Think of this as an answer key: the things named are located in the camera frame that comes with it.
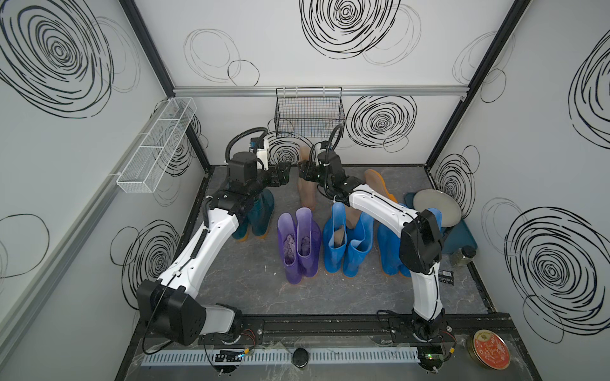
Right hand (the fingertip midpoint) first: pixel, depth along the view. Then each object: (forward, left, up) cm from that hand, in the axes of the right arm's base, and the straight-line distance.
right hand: (305, 163), depth 87 cm
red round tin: (-53, -55, -22) cm, 80 cm away
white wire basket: (-14, +49, +10) cm, 52 cm away
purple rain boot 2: (-32, -2, +1) cm, 32 cm away
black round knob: (-57, -1, -14) cm, 59 cm away
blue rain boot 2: (-30, -17, -2) cm, 35 cm away
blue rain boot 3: (-22, -41, 0) cm, 47 cm away
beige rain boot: (-5, -1, -9) cm, 10 cm away
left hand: (-8, +7, +9) cm, 14 cm away
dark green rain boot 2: (-17, +16, -9) cm, 25 cm away
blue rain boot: (-29, -10, -3) cm, 31 cm away
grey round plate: (+4, -56, -25) cm, 61 cm away
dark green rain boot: (-18, +25, -21) cm, 37 cm away
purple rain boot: (-29, +4, +1) cm, 30 cm away
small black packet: (-31, -51, -25) cm, 65 cm away
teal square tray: (-15, -61, -27) cm, 68 cm away
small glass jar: (-26, -56, -18) cm, 64 cm away
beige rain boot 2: (+9, -30, -20) cm, 37 cm away
